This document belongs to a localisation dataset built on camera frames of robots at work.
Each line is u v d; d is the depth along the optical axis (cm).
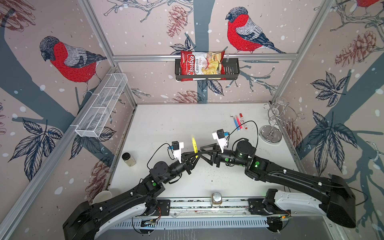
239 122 110
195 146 66
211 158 59
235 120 110
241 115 114
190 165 63
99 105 78
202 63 88
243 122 108
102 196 70
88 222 42
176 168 62
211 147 66
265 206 65
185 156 63
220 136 59
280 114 115
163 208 73
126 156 82
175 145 61
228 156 59
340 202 39
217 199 67
